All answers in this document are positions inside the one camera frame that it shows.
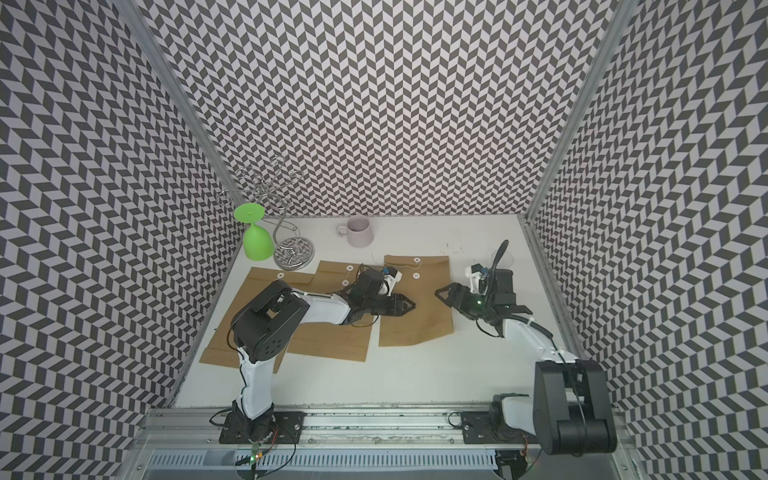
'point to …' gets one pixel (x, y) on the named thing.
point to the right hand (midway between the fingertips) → (442, 303)
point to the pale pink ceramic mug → (358, 231)
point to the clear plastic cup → (506, 260)
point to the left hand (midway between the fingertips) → (412, 309)
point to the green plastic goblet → (258, 244)
